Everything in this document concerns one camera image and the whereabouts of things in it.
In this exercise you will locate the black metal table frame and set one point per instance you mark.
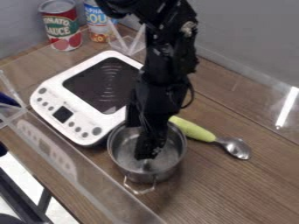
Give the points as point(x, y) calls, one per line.
point(29, 213)

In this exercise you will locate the alphabet soup can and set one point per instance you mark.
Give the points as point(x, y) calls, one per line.
point(99, 29)

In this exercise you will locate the clear acrylic front barrier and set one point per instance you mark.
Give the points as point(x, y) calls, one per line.
point(93, 188)

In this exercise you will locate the white and black stove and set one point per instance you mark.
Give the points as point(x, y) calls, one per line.
point(83, 100)

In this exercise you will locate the spoon with green handle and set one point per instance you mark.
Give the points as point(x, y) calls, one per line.
point(232, 144)

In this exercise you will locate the silver steel pot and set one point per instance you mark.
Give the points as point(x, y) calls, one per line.
point(146, 170)

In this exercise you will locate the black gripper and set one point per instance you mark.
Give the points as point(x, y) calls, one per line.
point(158, 95)

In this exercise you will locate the clear acrylic stand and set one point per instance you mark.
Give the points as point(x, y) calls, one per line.
point(127, 44)

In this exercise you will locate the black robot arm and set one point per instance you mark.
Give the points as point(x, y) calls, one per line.
point(170, 20)

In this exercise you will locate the tomato sauce can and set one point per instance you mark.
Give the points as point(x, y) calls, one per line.
point(61, 24)

